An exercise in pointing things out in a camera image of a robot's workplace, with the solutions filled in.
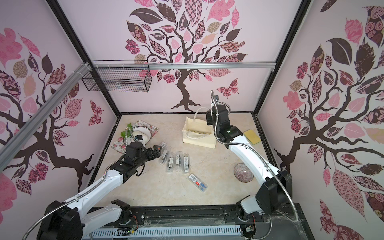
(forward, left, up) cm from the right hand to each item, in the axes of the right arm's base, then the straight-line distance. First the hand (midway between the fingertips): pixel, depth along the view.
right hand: (215, 108), depth 78 cm
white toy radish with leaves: (+8, +59, -28) cm, 66 cm away
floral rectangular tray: (-2, +64, -31) cm, 71 cm away
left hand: (-14, +34, -21) cm, 42 cm away
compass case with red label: (-3, +33, -32) cm, 46 cm away
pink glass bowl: (-23, -17, -32) cm, 43 cm away
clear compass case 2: (-17, +17, -30) cm, 39 cm away
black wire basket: (+30, +58, +3) cm, 66 cm away
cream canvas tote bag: (-2, +10, -18) cm, 21 cm away
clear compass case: (-15, +22, -31) cm, 41 cm away
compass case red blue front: (-30, +8, -32) cm, 45 cm away
